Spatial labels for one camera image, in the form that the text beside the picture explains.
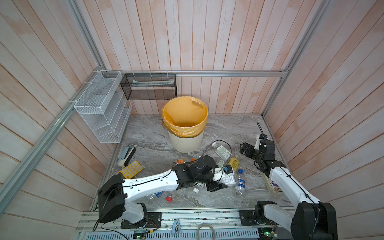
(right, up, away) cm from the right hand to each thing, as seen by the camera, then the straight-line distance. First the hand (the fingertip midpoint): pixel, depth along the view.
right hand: (246, 146), depth 88 cm
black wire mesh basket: (-66, +41, +17) cm, 79 cm away
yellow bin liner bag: (-38, +19, +14) cm, 45 cm away
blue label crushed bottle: (-52, -25, -10) cm, 58 cm away
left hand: (-19, -15, -18) cm, 30 cm away
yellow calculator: (-70, -15, +2) cm, 72 cm away
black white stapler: (-74, -7, +5) cm, 75 cm away
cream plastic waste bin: (-36, +1, +2) cm, 36 cm away
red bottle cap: (-46, -27, -10) cm, 54 cm away
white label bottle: (-17, -12, -22) cm, 30 cm away
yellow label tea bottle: (-7, -9, 0) cm, 12 cm away
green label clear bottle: (-13, -5, +8) cm, 16 cm away
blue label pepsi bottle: (-6, -20, -8) cm, 23 cm away
